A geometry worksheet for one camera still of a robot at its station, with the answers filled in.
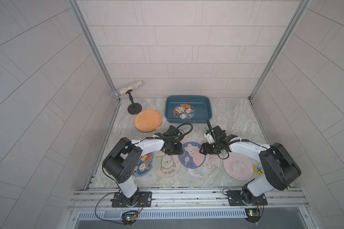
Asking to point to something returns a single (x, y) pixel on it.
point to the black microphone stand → (133, 108)
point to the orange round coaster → (147, 120)
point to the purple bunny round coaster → (191, 157)
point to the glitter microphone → (116, 94)
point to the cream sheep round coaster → (165, 165)
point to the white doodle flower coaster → (212, 161)
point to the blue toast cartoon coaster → (144, 164)
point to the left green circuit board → (128, 218)
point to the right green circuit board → (253, 215)
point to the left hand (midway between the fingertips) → (183, 151)
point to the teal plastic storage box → (202, 104)
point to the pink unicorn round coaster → (238, 166)
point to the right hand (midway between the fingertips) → (202, 151)
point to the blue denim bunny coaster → (184, 111)
